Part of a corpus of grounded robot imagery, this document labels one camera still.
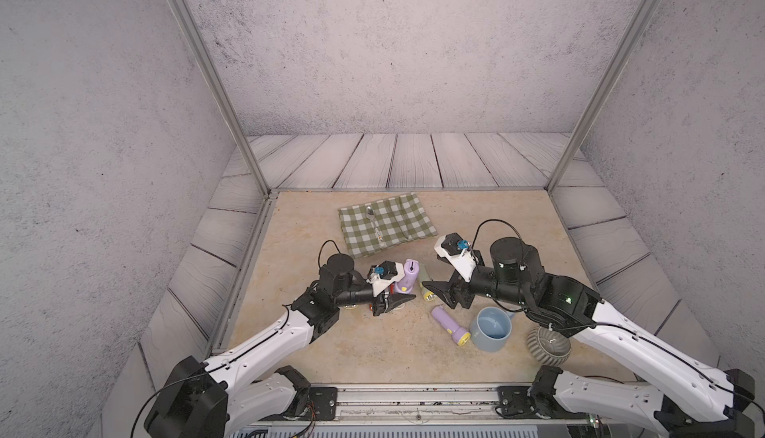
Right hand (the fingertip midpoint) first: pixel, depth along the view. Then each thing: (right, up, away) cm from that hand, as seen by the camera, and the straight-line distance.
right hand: (435, 270), depth 63 cm
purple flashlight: (+9, -21, +18) cm, 29 cm away
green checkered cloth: (-17, +7, +45) cm, 49 cm away
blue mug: (+19, -20, +21) cm, 35 cm away
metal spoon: (-17, +12, +48) cm, 52 cm away
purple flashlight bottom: (-6, -4, +3) cm, 8 cm away
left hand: (-4, -6, +8) cm, 11 cm away
